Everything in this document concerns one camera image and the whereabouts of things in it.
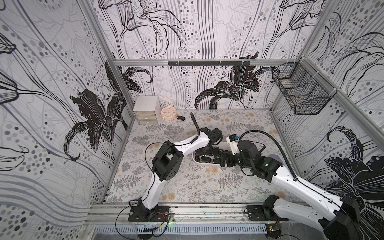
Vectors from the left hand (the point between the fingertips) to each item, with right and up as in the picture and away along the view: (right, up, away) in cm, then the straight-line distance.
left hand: (203, 154), depth 92 cm
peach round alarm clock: (-26, +27, +23) cm, 44 cm away
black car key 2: (+1, -3, -1) cm, 3 cm away
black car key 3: (+9, +2, +3) cm, 9 cm away
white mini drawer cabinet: (-39, +30, +11) cm, 51 cm away
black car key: (-3, -2, -1) cm, 4 cm away
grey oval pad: (+45, -1, -1) cm, 45 cm away
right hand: (+9, +3, -15) cm, 18 cm away
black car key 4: (-16, +24, +19) cm, 35 cm away
